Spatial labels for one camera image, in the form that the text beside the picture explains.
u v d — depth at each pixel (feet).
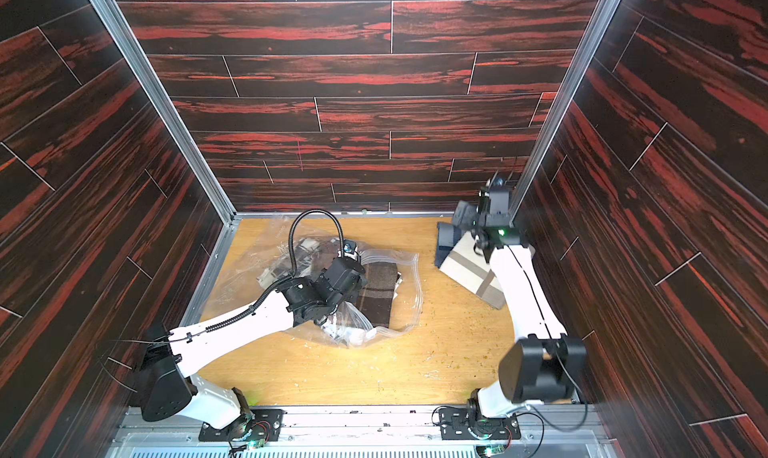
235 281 3.23
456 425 2.40
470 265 3.23
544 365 1.35
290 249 2.12
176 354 1.38
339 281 1.86
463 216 2.39
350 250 2.22
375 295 2.89
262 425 2.40
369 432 2.42
